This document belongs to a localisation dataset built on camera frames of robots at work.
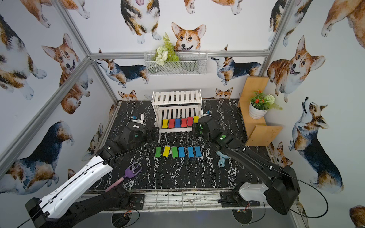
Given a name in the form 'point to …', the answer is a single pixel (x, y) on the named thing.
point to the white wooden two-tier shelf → (176, 104)
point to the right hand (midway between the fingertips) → (198, 121)
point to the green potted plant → (263, 102)
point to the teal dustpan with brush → (221, 161)
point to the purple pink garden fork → (129, 173)
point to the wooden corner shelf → (259, 134)
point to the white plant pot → (256, 114)
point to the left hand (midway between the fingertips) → (151, 125)
